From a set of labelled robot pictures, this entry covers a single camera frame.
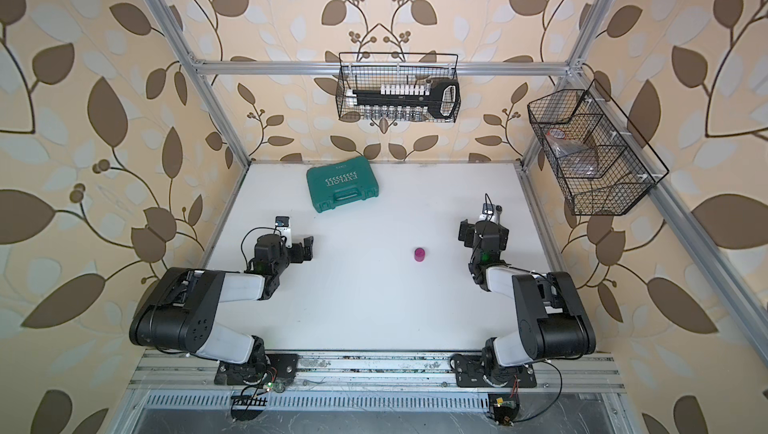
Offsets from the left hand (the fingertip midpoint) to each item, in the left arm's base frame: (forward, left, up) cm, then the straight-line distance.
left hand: (290, 234), depth 94 cm
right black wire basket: (+3, -84, +30) cm, 89 cm away
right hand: (+2, -62, +4) cm, 62 cm away
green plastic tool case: (+22, -13, 0) cm, 26 cm away
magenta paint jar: (-5, -41, -2) cm, 41 cm away
